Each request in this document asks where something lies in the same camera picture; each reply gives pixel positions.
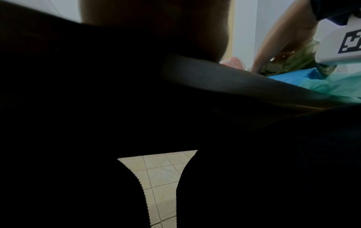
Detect person's left hand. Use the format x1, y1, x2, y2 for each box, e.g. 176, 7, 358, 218
78, 0, 235, 63

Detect blue plastic bag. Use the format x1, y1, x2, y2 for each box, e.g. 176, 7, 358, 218
268, 68, 328, 86

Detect pink plastic bag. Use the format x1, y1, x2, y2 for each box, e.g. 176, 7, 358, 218
220, 56, 247, 70

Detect person's black trousers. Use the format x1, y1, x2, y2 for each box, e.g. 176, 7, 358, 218
0, 104, 361, 228

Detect person's right hand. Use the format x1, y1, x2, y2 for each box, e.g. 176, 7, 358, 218
250, 0, 320, 74

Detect olive green bag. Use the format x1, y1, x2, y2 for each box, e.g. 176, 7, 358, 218
261, 39, 336, 76

